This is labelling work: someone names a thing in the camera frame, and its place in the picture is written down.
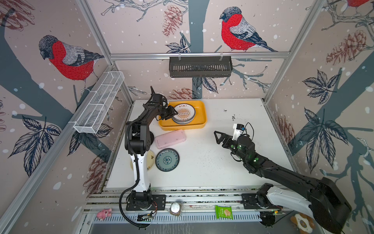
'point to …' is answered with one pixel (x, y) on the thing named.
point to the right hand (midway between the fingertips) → (217, 135)
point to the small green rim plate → (183, 122)
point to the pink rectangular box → (169, 139)
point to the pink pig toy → (103, 213)
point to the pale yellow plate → (150, 159)
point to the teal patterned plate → (167, 159)
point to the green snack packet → (223, 212)
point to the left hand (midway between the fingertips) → (175, 112)
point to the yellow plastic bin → (199, 122)
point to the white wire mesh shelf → (92, 117)
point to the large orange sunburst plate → (185, 111)
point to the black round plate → (152, 137)
